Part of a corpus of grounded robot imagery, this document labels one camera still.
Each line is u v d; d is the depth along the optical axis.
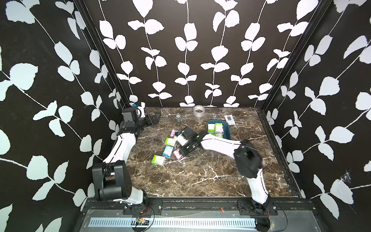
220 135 1.01
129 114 0.65
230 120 1.11
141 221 0.70
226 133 1.03
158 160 0.88
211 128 1.01
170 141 0.98
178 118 1.07
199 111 1.18
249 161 0.53
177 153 0.88
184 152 0.81
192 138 0.73
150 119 0.75
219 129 1.01
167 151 0.93
